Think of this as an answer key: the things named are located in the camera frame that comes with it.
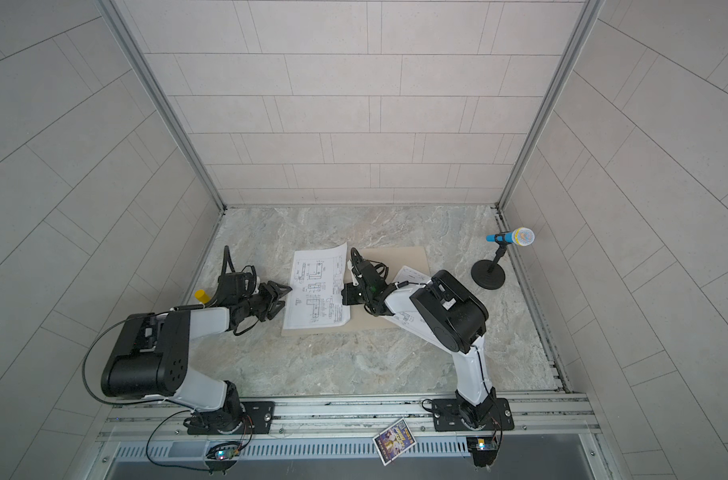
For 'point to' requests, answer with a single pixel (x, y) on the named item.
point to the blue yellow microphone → (521, 236)
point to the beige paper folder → (361, 317)
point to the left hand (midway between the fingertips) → (296, 288)
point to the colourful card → (394, 441)
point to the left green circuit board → (227, 454)
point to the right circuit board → (484, 450)
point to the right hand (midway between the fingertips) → (340, 294)
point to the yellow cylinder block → (202, 296)
